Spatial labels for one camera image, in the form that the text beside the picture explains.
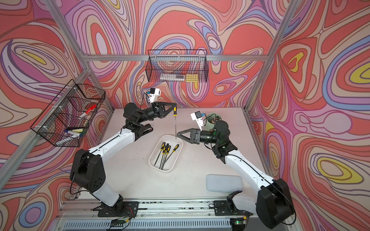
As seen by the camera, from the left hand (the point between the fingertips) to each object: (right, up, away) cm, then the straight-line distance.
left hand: (175, 109), depth 65 cm
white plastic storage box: (-3, -31, +23) cm, 39 cm away
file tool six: (-12, -24, +31) cm, 41 cm away
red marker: (-47, 0, +11) cm, 49 cm away
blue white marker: (-51, -11, +5) cm, 52 cm away
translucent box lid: (+27, -41, +16) cm, 51 cm away
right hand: (+1, -14, 0) cm, 14 cm away
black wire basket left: (-59, -6, +10) cm, 60 cm away
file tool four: (-8, -25, +30) cm, 40 cm away
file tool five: (-10, -27, +28) cm, 40 cm away
